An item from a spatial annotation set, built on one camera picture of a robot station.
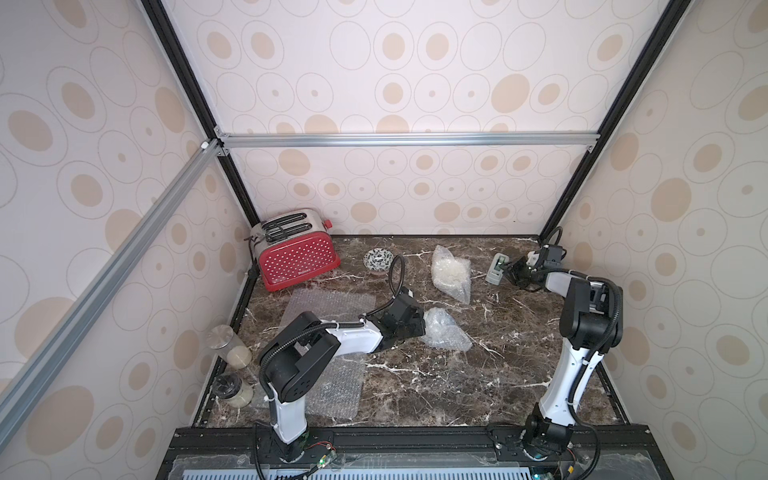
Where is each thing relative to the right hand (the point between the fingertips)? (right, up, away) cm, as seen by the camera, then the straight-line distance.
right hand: (515, 266), depth 104 cm
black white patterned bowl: (-48, +3, +5) cm, 49 cm away
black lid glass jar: (-82, -31, -31) cm, 93 cm away
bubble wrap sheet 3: (-29, -19, -17) cm, 38 cm away
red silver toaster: (-75, +6, -10) cm, 76 cm away
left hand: (-30, -17, -15) cm, 38 cm away
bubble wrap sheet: (-59, -35, -23) cm, 72 cm away
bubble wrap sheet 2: (-23, -3, -2) cm, 23 cm away
